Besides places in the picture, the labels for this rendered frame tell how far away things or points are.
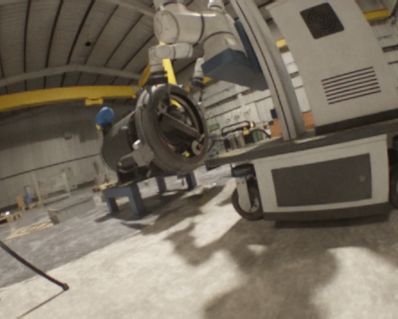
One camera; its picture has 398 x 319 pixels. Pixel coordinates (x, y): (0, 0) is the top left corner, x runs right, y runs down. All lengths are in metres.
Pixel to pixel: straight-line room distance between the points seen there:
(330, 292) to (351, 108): 0.51
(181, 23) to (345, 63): 0.61
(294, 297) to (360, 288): 0.16
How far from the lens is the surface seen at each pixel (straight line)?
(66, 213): 2.39
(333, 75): 0.65
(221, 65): 0.72
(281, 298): 0.47
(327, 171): 0.58
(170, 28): 0.76
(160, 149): 1.15
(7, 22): 10.44
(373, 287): 0.50
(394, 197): 0.75
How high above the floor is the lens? 0.37
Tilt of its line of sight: 3 degrees down
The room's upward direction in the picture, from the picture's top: 15 degrees counter-clockwise
